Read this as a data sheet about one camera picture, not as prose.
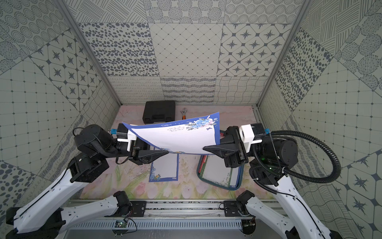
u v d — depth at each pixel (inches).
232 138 14.5
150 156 15.5
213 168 33.9
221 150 15.3
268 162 15.0
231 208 29.0
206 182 32.4
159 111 44.8
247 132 12.0
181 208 29.8
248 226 28.4
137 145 15.9
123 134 13.5
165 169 33.9
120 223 28.1
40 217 14.9
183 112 45.1
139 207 29.5
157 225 27.6
